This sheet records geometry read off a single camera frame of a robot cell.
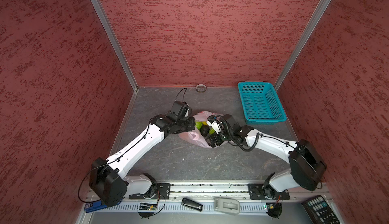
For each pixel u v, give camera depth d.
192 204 0.69
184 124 0.65
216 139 0.73
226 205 0.69
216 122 0.76
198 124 0.93
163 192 0.74
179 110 0.58
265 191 0.67
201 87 1.22
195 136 0.69
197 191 0.76
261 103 1.11
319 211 0.67
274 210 0.71
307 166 0.43
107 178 0.38
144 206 0.73
